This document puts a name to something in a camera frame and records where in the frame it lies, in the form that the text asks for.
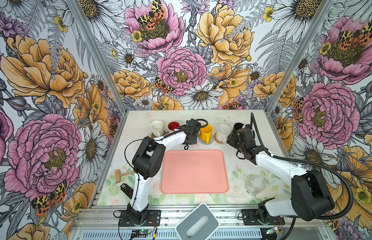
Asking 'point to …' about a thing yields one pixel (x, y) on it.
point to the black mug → (237, 126)
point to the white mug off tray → (157, 127)
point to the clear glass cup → (254, 185)
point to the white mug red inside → (172, 125)
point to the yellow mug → (206, 133)
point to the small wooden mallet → (118, 175)
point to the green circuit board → (140, 233)
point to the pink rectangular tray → (196, 171)
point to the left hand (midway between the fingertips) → (189, 142)
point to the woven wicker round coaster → (217, 141)
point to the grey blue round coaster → (204, 142)
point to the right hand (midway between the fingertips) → (232, 142)
